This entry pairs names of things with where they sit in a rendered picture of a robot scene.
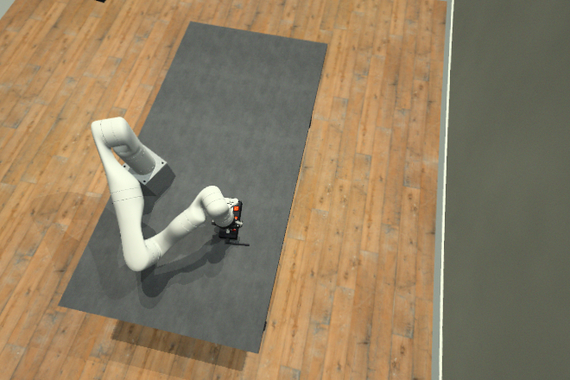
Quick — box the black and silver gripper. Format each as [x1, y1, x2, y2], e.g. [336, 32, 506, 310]
[212, 216, 243, 231]

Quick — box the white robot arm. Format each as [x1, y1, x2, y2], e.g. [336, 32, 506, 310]
[91, 117, 238, 272]

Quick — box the black power strip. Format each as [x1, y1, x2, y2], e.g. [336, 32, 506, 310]
[218, 201, 249, 246]

